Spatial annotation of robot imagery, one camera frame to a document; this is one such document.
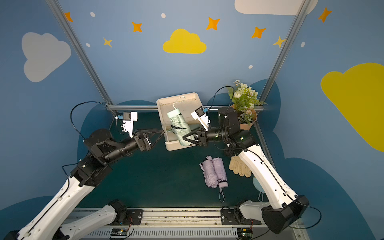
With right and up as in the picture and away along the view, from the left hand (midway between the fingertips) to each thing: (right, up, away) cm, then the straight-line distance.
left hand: (159, 128), depth 56 cm
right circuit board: (+38, -53, +17) cm, 67 cm away
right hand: (+10, -3, +5) cm, 12 cm away
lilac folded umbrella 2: (+29, -28, +30) cm, 50 cm away
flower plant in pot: (+44, +17, +34) cm, 58 cm away
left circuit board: (-24, -51, +16) cm, 58 cm away
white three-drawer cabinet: (+9, +16, +40) cm, 44 cm away
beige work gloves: (+42, -25, +37) cm, 61 cm away
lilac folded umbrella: (+21, -23, +33) cm, 45 cm away
